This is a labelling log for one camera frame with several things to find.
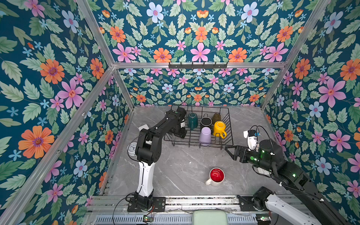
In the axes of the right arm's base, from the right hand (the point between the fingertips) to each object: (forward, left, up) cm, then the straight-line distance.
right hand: (229, 148), depth 65 cm
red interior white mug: (-5, +3, -25) cm, 26 cm away
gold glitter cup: (+35, 0, -18) cm, 39 cm away
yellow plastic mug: (+23, -1, -16) cm, 28 cm away
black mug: (+29, +8, -16) cm, 34 cm away
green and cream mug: (+30, +17, -15) cm, 37 cm away
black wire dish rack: (+23, +17, -25) cm, 38 cm away
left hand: (+23, +26, -19) cm, 39 cm away
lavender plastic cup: (+17, +9, -16) cm, 25 cm away
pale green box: (-25, +10, -24) cm, 36 cm away
